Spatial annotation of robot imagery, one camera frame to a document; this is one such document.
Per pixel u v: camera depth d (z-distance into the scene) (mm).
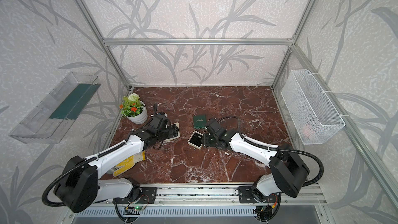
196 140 910
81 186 406
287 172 422
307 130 736
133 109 889
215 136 641
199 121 988
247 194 739
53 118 645
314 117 612
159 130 680
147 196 722
